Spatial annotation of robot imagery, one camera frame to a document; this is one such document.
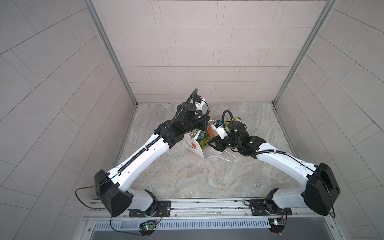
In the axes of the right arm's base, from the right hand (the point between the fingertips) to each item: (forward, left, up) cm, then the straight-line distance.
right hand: (210, 142), depth 77 cm
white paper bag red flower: (0, +10, +2) cm, 10 cm away
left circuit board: (-32, +31, -12) cm, 46 cm away
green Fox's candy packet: (+7, +3, -9) cm, 12 cm away
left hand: (+4, -2, +16) cm, 17 cm away
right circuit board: (-35, -28, -18) cm, 48 cm away
